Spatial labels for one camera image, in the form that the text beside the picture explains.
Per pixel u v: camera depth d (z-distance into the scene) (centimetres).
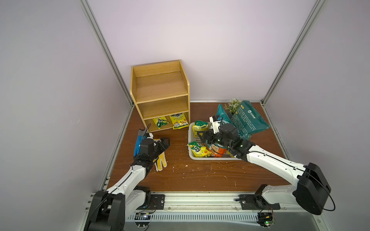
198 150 81
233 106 93
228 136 59
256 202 66
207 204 73
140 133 100
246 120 76
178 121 103
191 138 88
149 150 64
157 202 73
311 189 40
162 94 83
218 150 80
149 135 81
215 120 69
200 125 91
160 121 102
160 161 87
